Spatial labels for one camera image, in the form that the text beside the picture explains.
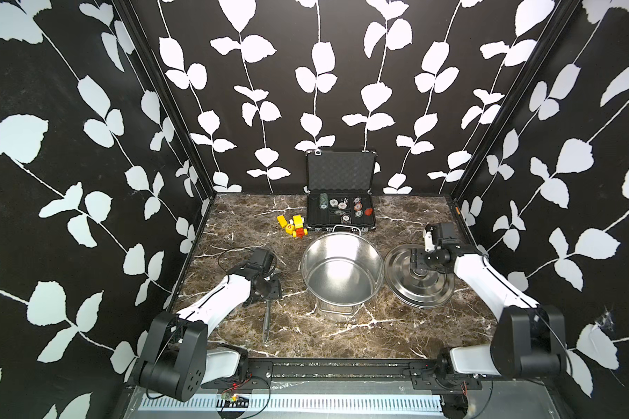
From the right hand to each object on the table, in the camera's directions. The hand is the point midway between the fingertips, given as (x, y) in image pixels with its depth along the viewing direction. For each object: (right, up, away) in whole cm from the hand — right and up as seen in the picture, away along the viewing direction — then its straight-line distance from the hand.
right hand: (420, 253), depth 90 cm
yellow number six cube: (-48, +8, +17) cm, 52 cm away
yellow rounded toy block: (-45, +11, +18) cm, 50 cm away
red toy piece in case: (-14, +15, +22) cm, 31 cm away
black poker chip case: (-27, +25, +28) cm, 46 cm away
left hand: (-51, -12, -2) cm, 52 cm away
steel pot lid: (-1, -13, +3) cm, 13 cm away
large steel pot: (-27, -7, +4) cm, 28 cm away
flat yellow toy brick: (-52, +11, +21) cm, 57 cm away
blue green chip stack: (-34, +20, +25) cm, 46 cm away
